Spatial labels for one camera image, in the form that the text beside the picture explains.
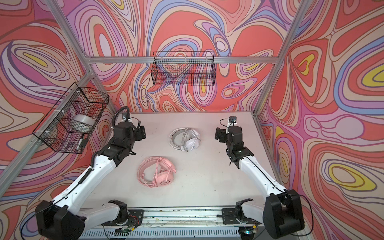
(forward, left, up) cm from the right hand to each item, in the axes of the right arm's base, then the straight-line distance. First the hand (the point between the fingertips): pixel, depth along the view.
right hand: (227, 131), depth 84 cm
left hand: (0, +51, +7) cm, 51 cm away
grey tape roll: (-4, +72, +15) cm, 74 cm away
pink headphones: (-19, +36, -9) cm, 42 cm away
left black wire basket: (-8, +83, +16) cm, 85 cm away
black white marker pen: (-9, +75, +8) cm, 76 cm away
